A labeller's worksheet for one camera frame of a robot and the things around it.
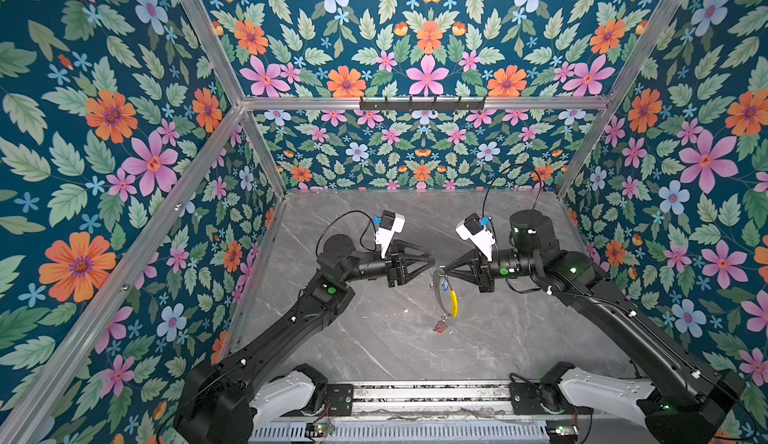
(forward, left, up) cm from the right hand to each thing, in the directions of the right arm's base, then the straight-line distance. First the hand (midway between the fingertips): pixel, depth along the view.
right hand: (448, 267), depth 63 cm
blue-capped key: (-2, 0, -4) cm, 4 cm away
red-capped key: (-6, 0, -18) cm, 19 cm away
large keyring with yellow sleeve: (-4, -1, -3) cm, 6 cm away
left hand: (-1, +3, +4) cm, 6 cm away
